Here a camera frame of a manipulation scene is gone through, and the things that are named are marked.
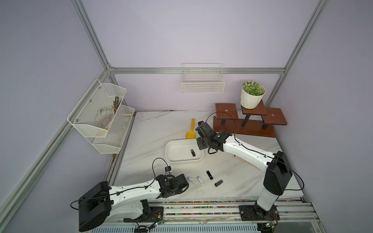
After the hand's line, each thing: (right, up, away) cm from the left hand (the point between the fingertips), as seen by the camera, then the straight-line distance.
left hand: (176, 189), depth 81 cm
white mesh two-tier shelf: (-44, +27, +7) cm, 52 cm away
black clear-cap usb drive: (+10, +18, +14) cm, 25 cm away
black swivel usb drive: (+25, +3, +2) cm, 25 cm away
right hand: (+16, +26, +5) cm, 31 cm away
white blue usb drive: (+8, +4, +3) cm, 10 cm away
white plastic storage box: (0, +19, +18) cm, 26 cm away
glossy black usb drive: (+20, +6, +5) cm, 21 cm away
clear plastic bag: (-39, +42, -4) cm, 57 cm away
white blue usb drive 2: (+15, +4, +2) cm, 15 cm away
